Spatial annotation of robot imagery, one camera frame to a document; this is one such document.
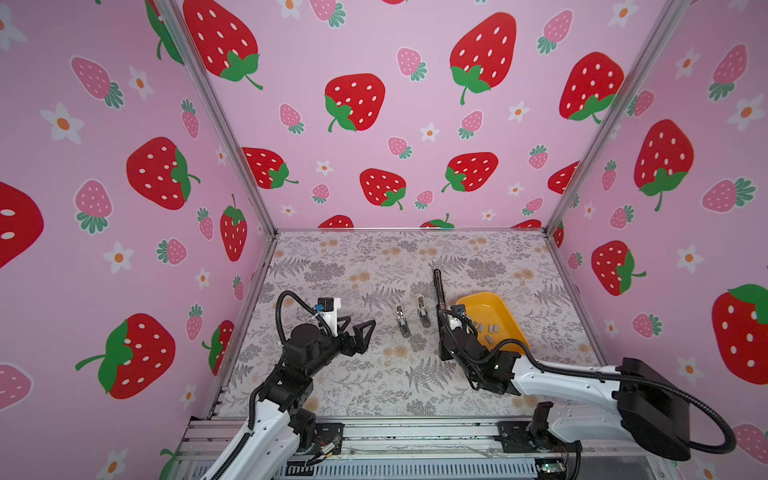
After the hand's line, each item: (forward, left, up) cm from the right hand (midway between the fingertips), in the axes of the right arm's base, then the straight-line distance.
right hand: (440, 330), depth 84 cm
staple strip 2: (-10, -9, +18) cm, 23 cm away
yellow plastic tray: (+11, -18, -10) cm, 23 cm away
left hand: (-5, +21, +10) cm, 23 cm away
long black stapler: (+19, 0, -7) cm, 20 cm away
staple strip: (+7, -18, -8) cm, 21 cm away
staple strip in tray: (+8, -14, -10) cm, 20 cm away
